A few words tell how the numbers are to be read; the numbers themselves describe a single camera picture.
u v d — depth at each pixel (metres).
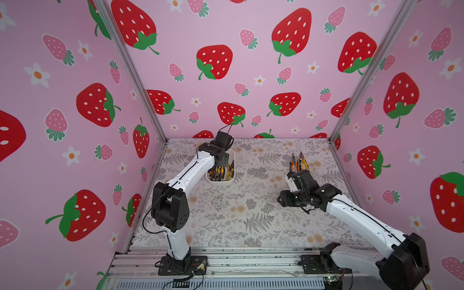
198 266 0.72
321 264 0.69
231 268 0.73
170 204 0.49
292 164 1.07
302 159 1.10
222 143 0.69
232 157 1.04
